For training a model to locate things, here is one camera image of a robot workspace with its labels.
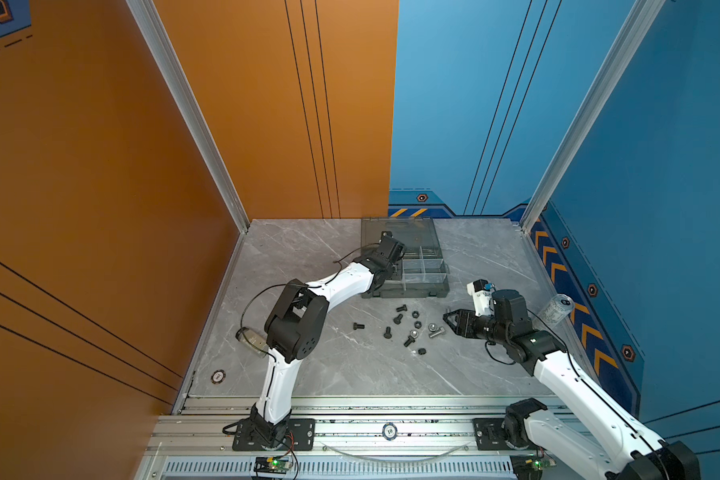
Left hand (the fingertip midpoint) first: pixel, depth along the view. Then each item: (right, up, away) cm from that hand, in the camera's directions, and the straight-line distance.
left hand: (395, 263), depth 98 cm
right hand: (+13, -14, -17) cm, 26 cm away
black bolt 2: (+2, -14, -3) cm, 15 cm away
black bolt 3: (0, -18, -4) cm, 18 cm away
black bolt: (-12, -19, -6) cm, 23 cm away
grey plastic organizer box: (+10, -3, +5) cm, 11 cm away
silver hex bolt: (+13, -20, -8) cm, 25 cm away
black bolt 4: (-3, -21, -6) cm, 22 cm away
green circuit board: (-33, -47, -26) cm, 63 cm away
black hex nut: (+6, -16, -3) cm, 18 cm away
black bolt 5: (+4, -23, -9) cm, 25 cm away
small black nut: (+7, -25, -11) cm, 28 cm away
